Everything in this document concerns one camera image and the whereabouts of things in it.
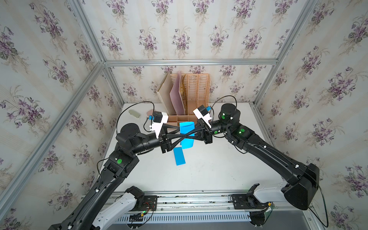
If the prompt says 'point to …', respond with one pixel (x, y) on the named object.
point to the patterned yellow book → (183, 90)
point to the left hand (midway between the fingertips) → (183, 135)
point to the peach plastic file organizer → (198, 87)
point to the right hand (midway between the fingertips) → (188, 137)
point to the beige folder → (163, 92)
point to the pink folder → (175, 96)
